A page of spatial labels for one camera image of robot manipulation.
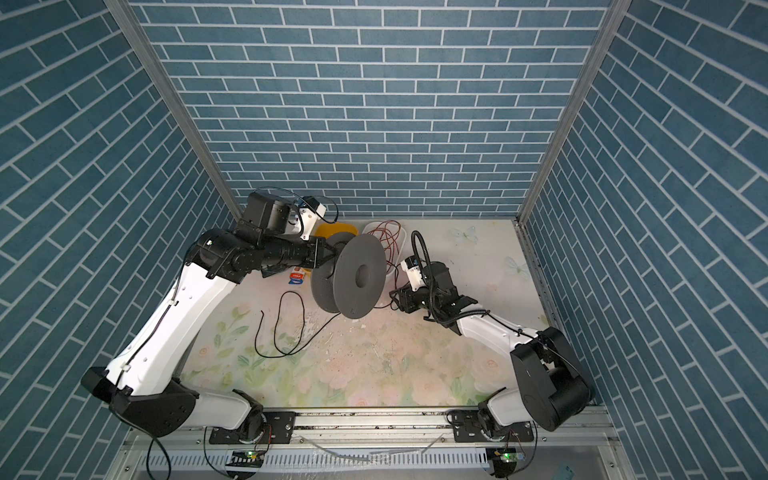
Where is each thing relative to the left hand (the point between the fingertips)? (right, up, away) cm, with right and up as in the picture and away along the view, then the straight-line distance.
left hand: (337, 251), depth 67 cm
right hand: (+13, -11, +20) cm, 26 cm away
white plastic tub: (+15, +4, +41) cm, 43 cm away
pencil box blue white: (-22, -9, +35) cm, 42 cm away
